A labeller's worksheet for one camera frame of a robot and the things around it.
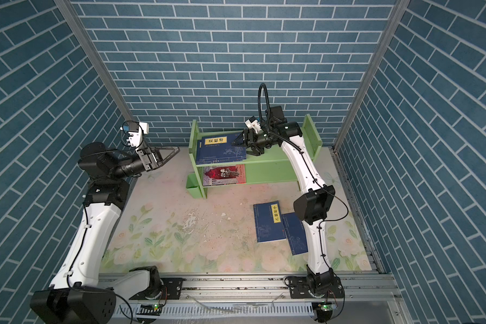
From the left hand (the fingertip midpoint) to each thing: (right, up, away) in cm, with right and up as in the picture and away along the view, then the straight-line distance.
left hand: (178, 154), depth 59 cm
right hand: (+15, +4, +19) cm, 25 cm away
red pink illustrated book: (+9, -8, +32) cm, 34 cm away
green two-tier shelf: (+32, -4, +36) cm, 48 cm away
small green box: (-9, -14, +42) cm, 45 cm away
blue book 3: (+41, -33, +27) cm, 59 cm away
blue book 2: (+30, -30, +31) cm, 52 cm away
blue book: (+9, +3, +21) cm, 23 cm away
